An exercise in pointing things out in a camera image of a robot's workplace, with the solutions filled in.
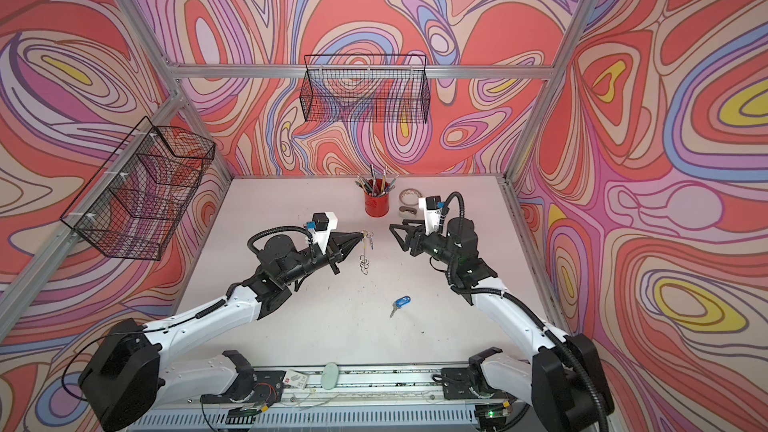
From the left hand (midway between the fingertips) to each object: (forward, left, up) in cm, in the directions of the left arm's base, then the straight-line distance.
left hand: (365, 236), depth 70 cm
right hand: (+5, -9, -6) cm, 11 cm away
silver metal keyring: (-3, +1, -7) cm, 7 cm away
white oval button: (-25, +9, -25) cm, 37 cm away
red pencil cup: (+27, -2, -21) cm, 35 cm away
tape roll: (+36, -14, -27) cm, 47 cm away
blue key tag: (+1, -1, -1) cm, 2 cm away
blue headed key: (-5, -9, -27) cm, 29 cm away
